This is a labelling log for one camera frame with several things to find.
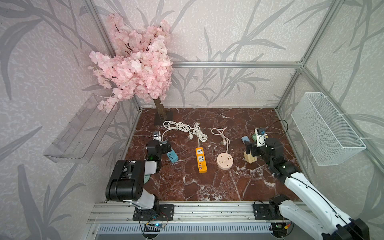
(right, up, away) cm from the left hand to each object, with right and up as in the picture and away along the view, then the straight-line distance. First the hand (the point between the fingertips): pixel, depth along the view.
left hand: (160, 140), depth 95 cm
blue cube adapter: (+56, 0, +6) cm, 56 cm away
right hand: (+55, +3, -13) cm, 57 cm away
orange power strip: (+26, -14, -7) cm, 31 cm away
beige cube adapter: (+54, -10, -7) cm, 56 cm away
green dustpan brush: (-5, -21, -10) cm, 24 cm away
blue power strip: (+9, -9, -3) cm, 13 cm away
